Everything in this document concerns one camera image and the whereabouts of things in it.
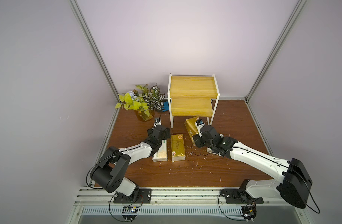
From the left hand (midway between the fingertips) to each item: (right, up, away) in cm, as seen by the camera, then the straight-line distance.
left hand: (163, 127), depth 92 cm
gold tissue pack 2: (+10, -12, -7) cm, 17 cm away
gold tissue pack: (+18, +2, -13) cm, 22 cm away
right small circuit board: (+46, -41, -22) cm, 66 cm away
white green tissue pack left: (0, -16, -9) cm, 18 cm away
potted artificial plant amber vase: (-12, +17, -6) cm, 22 cm away
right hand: (+21, -2, -11) cm, 23 cm away
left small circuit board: (-16, -41, -20) cm, 48 cm away
